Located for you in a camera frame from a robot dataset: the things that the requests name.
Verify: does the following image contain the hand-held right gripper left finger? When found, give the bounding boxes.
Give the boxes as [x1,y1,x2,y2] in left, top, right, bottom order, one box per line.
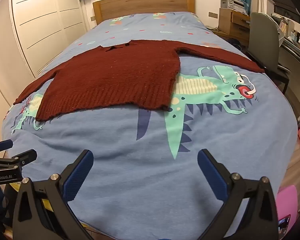
[12,149,100,240]

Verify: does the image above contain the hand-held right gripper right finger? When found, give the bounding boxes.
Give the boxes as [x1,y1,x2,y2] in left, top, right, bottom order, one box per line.
[197,149,280,240]

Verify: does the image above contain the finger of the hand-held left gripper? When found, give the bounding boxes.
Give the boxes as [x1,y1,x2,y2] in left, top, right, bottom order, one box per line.
[0,139,14,155]
[0,149,38,171]

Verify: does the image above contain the dark red knit sweater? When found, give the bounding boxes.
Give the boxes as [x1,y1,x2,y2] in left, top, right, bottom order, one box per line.
[13,39,265,122]

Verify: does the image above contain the blue dragon print blanket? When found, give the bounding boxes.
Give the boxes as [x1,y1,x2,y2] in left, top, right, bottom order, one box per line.
[1,12,298,234]

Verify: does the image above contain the pink plastic stool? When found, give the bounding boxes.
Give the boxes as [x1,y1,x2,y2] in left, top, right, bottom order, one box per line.
[276,185,298,236]

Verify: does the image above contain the smartphone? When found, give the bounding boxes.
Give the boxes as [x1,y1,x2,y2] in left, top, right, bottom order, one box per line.
[277,214,291,236]

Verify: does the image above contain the white wardrobe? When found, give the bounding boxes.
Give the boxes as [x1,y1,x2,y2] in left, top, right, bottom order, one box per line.
[0,0,96,105]

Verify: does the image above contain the grey-green chair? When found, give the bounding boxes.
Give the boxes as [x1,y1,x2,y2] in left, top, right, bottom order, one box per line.
[247,12,292,95]

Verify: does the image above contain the cluttered desk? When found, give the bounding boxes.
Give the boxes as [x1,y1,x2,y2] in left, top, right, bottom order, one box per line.
[271,12,300,120]

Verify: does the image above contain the wooden nightstand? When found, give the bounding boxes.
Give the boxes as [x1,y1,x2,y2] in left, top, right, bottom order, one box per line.
[218,7,252,47]

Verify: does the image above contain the white printer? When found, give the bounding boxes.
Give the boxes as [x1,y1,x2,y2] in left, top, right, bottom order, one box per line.
[229,0,251,15]

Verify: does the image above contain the grey storage box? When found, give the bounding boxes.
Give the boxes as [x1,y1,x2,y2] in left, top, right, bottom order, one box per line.
[220,0,236,10]

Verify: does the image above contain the wooden headboard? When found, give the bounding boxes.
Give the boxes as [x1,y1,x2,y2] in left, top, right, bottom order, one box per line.
[92,0,196,26]

